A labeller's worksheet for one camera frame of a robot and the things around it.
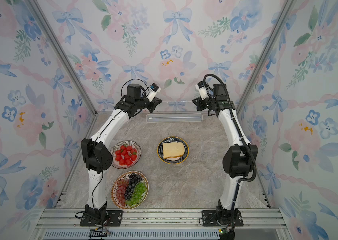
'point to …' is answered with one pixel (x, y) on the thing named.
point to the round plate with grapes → (126, 175)
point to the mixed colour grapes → (130, 191)
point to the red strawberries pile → (126, 155)
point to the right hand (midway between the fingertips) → (196, 99)
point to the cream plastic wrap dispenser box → (174, 117)
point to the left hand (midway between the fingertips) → (161, 98)
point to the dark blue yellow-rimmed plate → (173, 160)
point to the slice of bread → (173, 149)
